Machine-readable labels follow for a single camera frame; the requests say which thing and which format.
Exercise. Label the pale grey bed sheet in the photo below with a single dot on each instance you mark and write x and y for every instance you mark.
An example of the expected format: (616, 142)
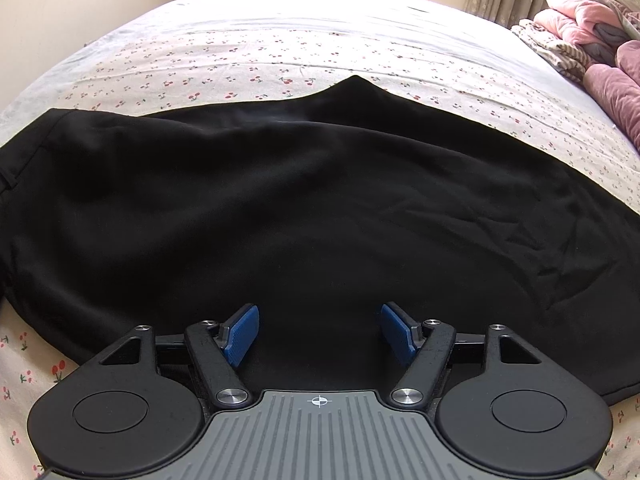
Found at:
(300, 10)

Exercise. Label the cherry print bed sheet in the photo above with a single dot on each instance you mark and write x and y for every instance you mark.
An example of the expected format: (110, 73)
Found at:
(200, 70)

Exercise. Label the pink quilt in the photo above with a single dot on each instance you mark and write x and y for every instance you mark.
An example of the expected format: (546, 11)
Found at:
(575, 15)

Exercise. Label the purple quilt with grey lining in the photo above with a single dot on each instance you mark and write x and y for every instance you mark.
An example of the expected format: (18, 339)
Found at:
(620, 90)

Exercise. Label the black pants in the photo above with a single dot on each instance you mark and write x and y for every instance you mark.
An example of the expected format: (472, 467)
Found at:
(300, 210)

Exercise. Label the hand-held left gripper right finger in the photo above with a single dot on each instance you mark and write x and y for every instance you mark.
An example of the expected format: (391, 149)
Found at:
(397, 334)

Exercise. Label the striped blanket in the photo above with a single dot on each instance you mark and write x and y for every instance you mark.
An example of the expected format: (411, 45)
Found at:
(550, 50)

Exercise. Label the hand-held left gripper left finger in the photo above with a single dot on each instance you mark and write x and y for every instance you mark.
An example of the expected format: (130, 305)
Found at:
(243, 334)

